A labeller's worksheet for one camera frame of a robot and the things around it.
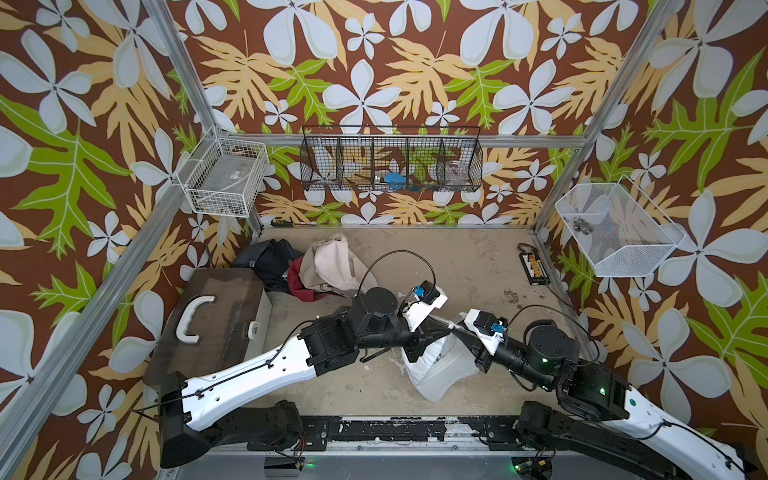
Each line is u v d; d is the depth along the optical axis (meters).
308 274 0.93
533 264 1.07
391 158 0.99
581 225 0.84
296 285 0.91
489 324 0.48
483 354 0.53
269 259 1.01
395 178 0.96
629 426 0.44
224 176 0.85
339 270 0.88
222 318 0.83
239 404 0.43
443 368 0.75
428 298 0.51
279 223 1.23
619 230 0.82
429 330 0.54
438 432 0.75
